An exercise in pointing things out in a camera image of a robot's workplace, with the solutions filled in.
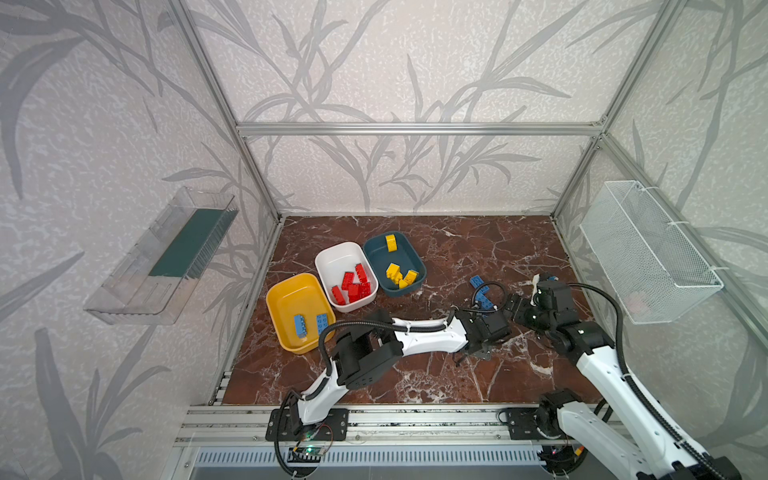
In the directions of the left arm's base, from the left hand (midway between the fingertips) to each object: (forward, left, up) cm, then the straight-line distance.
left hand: (478, 339), depth 86 cm
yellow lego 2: (+21, +26, +3) cm, 33 cm away
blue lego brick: (+14, -4, -1) cm, 15 cm away
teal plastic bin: (+30, +21, -2) cm, 37 cm away
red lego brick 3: (+15, +44, -2) cm, 46 cm away
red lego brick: (+21, +41, -2) cm, 46 cm away
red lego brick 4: (+15, +37, +1) cm, 40 cm away
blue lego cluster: (+20, -2, 0) cm, 20 cm away
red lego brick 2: (+23, +37, -1) cm, 43 cm away
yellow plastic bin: (+10, +56, -3) cm, 57 cm away
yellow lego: (+35, +27, 0) cm, 44 cm away
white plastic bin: (+27, +48, -2) cm, 55 cm away
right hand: (+8, -8, +12) cm, 16 cm away
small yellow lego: (+20, +20, 0) cm, 29 cm away
